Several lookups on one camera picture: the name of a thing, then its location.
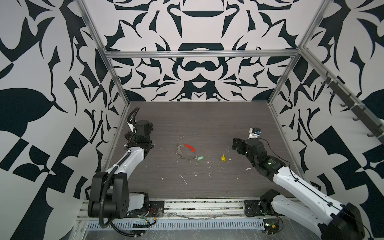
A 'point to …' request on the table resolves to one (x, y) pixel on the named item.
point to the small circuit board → (271, 226)
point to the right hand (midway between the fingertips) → (241, 140)
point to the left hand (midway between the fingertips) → (137, 124)
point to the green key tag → (200, 158)
